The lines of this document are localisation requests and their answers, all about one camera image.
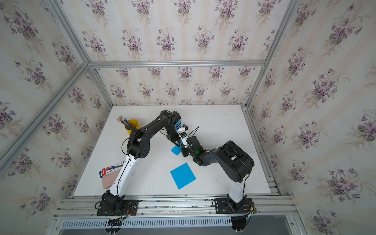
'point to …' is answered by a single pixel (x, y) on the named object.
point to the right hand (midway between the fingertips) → (183, 144)
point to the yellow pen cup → (134, 124)
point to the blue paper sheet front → (182, 176)
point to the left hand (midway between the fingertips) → (179, 145)
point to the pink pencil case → (107, 180)
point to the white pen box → (105, 170)
